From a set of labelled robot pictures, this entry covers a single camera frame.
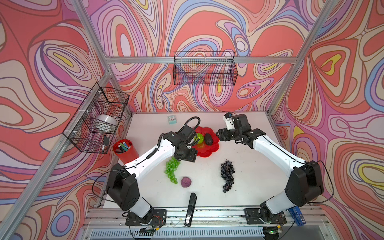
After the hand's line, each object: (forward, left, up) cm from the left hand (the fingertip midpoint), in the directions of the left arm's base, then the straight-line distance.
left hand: (193, 158), depth 80 cm
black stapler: (-23, +1, -9) cm, 25 cm away
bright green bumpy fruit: (+19, -5, -7) cm, 21 cm away
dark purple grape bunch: (-3, -20, -10) cm, 23 cm away
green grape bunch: (-1, +13, -9) cm, 16 cm away
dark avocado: (+18, -10, -8) cm, 23 cm away
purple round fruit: (-10, +4, -8) cm, 14 cm away
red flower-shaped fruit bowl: (+13, -7, -13) cm, 20 cm away
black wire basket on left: (+8, +50, +16) cm, 53 cm away
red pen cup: (+6, +40, -3) cm, 40 cm away
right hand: (+13, -17, +3) cm, 22 cm away
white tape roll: (+12, +43, +19) cm, 48 cm away
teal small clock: (+39, +16, -11) cm, 43 cm away
